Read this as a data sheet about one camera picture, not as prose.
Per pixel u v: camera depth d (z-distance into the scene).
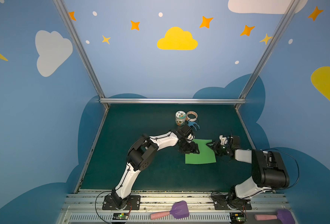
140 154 0.55
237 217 0.72
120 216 0.72
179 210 0.72
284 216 0.71
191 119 1.12
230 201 0.69
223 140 0.88
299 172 0.44
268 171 0.48
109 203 0.73
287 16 0.72
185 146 0.82
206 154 0.94
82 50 0.86
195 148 0.84
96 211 0.69
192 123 1.08
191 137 0.85
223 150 0.83
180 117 1.04
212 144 0.88
